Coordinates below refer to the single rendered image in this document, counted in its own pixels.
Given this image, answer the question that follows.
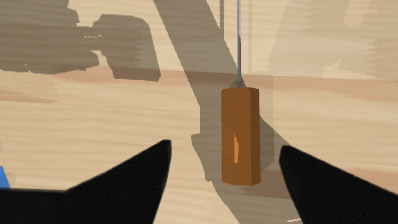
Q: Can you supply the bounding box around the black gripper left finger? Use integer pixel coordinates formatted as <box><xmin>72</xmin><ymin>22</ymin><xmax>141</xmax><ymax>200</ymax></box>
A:
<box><xmin>0</xmin><ymin>139</ymin><xmax>172</xmax><ymax>224</ymax></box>

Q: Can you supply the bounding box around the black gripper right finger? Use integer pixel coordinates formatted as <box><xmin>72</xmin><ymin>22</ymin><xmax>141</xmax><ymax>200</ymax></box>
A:
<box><xmin>279</xmin><ymin>145</ymin><xmax>398</xmax><ymax>224</ymax></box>

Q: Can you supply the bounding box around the brown handled hook pick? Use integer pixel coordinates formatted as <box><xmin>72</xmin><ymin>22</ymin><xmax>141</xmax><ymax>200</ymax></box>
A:
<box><xmin>222</xmin><ymin>0</ymin><xmax>261</xmax><ymax>186</ymax></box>

